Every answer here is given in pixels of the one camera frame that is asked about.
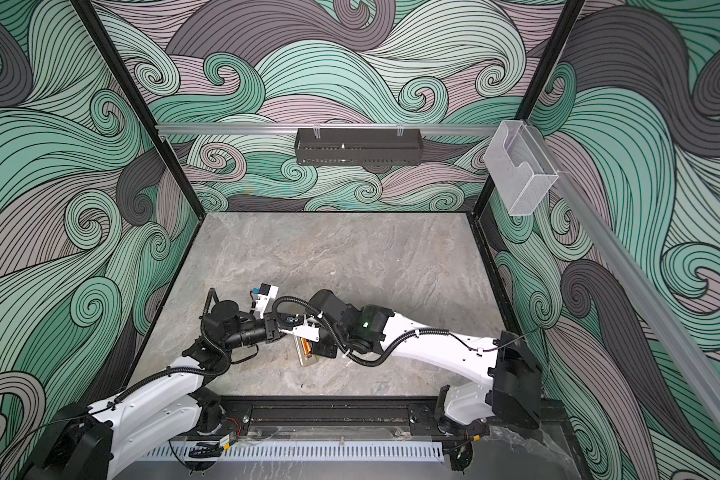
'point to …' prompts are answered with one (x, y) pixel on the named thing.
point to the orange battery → (306, 346)
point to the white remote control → (305, 359)
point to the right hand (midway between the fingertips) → (308, 333)
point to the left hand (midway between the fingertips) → (304, 322)
